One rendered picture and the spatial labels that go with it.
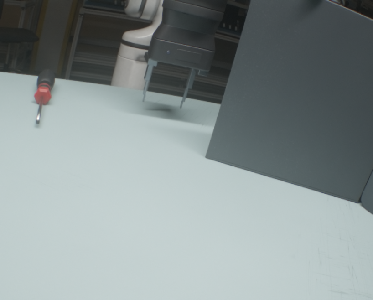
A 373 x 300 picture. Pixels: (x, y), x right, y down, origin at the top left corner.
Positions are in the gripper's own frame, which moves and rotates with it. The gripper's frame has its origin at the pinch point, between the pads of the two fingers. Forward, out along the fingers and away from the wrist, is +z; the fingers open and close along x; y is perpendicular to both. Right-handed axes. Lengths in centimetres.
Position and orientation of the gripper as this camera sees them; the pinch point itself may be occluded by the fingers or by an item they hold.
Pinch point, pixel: (162, 104)
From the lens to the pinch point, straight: 51.7
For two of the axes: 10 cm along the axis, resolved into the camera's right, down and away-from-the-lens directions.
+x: 9.5, 1.5, 2.8
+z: -2.5, 8.9, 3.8
